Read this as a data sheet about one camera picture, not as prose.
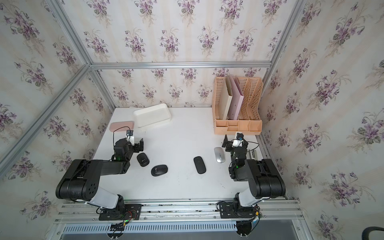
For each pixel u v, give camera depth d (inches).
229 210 28.8
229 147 32.1
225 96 38.8
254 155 36.2
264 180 17.7
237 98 34.4
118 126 42.7
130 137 31.5
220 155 36.4
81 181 17.9
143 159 35.0
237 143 30.3
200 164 34.7
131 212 28.6
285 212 29.2
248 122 40.2
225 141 34.3
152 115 45.9
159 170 33.2
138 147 33.0
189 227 27.6
